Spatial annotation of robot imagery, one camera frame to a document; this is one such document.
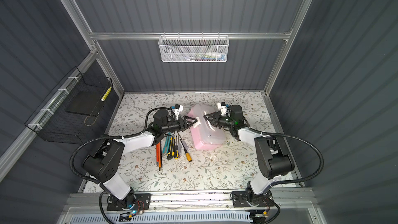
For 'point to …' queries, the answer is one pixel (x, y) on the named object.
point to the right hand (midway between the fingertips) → (206, 119)
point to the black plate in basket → (85, 102)
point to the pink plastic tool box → (203, 137)
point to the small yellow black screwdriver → (176, 151)
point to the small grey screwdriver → (179, 149)
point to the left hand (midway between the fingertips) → (196, 121)
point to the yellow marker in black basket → (105, 95)
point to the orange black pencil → (160, 154)
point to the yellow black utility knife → (172, 144)
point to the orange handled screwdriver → (188, 156)
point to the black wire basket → (51, 122)
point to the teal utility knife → (167, 143)
